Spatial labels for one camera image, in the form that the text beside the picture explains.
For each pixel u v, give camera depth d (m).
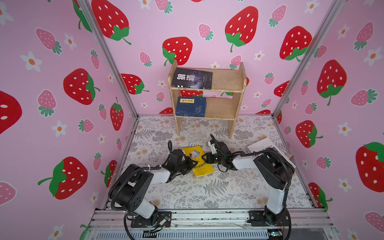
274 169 0.51
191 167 0.81
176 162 0.73
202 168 0.89
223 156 0.76
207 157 0.86
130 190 0.45
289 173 0.52
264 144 1.00
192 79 0.78
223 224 0.73
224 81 0.79
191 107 0.91
